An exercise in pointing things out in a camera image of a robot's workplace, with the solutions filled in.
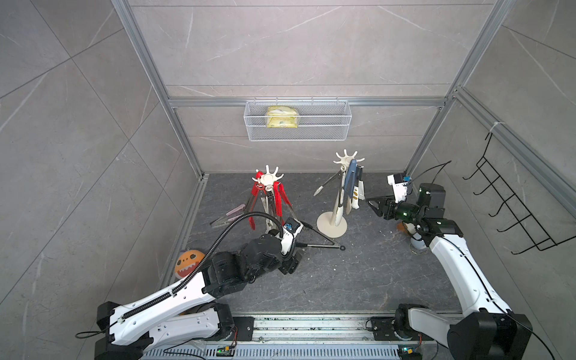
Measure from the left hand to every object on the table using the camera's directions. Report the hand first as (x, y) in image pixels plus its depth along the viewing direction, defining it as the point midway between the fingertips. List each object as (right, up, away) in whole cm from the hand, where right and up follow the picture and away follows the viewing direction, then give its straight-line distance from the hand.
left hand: (298, 239), depth 65 cm
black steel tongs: (+16, -9, +28) cm, 33 cm away
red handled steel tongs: (-3, +11, +5) cm, 13 cm away
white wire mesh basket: (+10, +47, +36) cm, 60 cm away
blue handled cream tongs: (+17, +17, +8) cm, 26 cm away
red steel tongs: (-5, +12, +2) cm, 14 cm away
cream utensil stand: (+14, -1, +39) cm, 42 cm away
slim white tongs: (+23, +13, +13) cm, 30 cm away
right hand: (+27, +12, +12) cm, 31 cm away
